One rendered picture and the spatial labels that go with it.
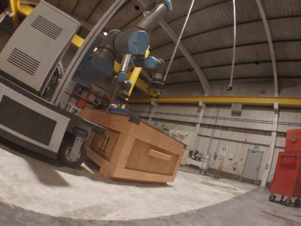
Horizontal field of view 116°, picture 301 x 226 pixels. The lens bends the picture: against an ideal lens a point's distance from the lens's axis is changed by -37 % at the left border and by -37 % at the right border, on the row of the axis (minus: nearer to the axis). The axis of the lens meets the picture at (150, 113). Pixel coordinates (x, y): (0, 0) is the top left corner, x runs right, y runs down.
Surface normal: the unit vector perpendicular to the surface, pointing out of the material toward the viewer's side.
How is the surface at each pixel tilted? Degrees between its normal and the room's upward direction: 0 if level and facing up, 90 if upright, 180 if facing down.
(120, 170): 90
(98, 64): 90
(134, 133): 90
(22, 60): 90
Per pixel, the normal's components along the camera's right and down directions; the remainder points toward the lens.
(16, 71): 0.64, 0.05
